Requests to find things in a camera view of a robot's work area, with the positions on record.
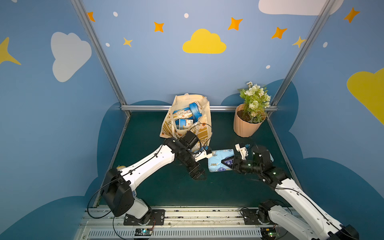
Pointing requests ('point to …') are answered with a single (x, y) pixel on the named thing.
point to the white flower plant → (256, 102)
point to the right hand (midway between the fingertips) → (226, 161)
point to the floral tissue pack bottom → (196, 111)
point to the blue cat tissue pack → (215, 163)
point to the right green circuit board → (269, 233)
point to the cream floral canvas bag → (203, 126)
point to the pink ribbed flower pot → (242, 126)
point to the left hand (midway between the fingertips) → (203, 169)
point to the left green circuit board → (143, 232)
